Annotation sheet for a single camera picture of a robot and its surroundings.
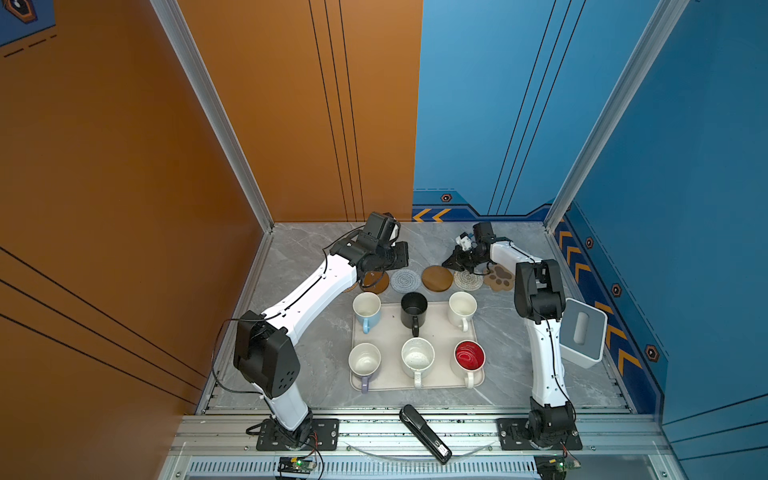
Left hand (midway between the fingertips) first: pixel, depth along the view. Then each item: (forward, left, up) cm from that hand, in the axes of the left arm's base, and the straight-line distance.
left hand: (410, 254), depth 82 cm
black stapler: (-39, -2, -18) cm, 43 cm away
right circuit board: (-46, -34, -23) cm, 62 cm away
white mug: (-7, -17, -18) cm, 25 cm away
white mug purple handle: (-22, +12, -20) cm, 33 cm away
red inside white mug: (-22, -17, -21) cm, 34 cm away
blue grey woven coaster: (+6, 0, -22) cm, 23 cm away
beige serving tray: (-22, +4, -21) cm, 31 cm away
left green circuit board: (-46, +27, -24) cm, 59 cm away
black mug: (-8, -2, -17) cm, 19 cm away
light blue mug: (-6, +13, -20) cm, 24 cm away
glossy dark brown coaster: (+7, +12, -21) cm, 25 cm away
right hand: (+14, -13, -22) cm, 29 cm away
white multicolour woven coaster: (+6, -21, -22) cm, 31 cm away
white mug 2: (-21, -3, -21) cm, 30 cm away
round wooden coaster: (+7, -11, -22) cm, 25 cm away
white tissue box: (-13, -53, -21) cm, 58 cm away
